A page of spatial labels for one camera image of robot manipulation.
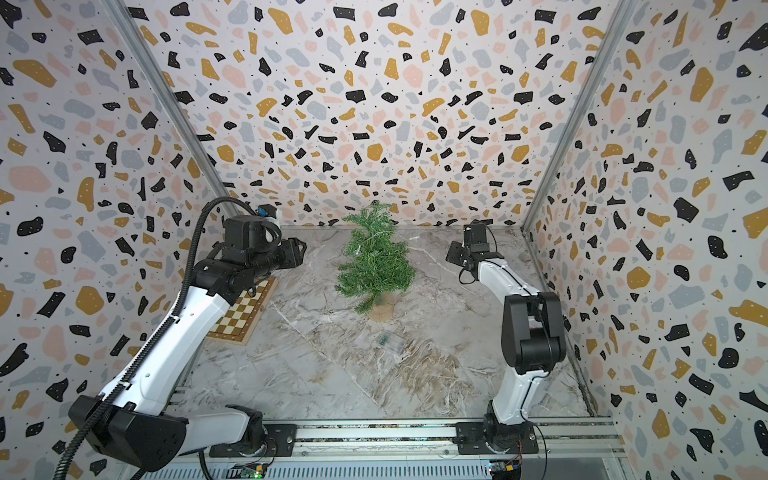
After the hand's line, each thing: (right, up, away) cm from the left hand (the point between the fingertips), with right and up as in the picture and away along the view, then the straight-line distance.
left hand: (300, 244), depth 75 cm
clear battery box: (+23, -29, +16) cm, 40 cm away
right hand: (+44, -1, +23) cm, 49 cm away
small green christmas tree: (+19, -5, +2) cm, 20 cm away
